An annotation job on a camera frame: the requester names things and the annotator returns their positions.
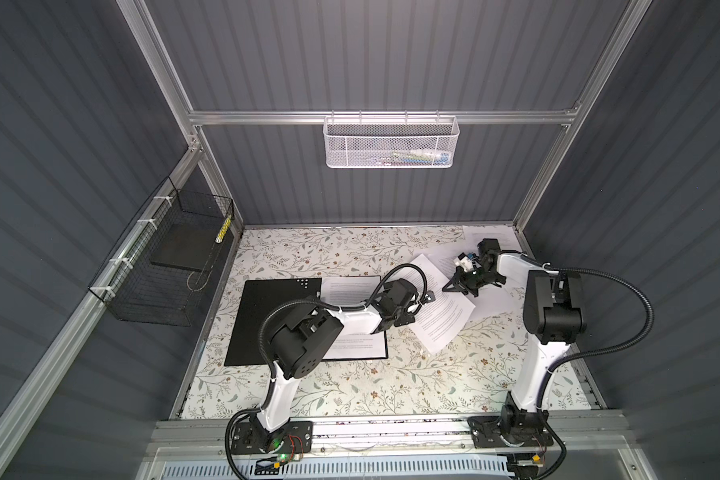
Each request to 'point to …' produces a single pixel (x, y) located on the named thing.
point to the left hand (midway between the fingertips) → (403, 293)
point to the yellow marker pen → (223, 230)
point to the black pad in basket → (188, 245)
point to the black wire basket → (160, 268)
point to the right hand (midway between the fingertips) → (448, 290)
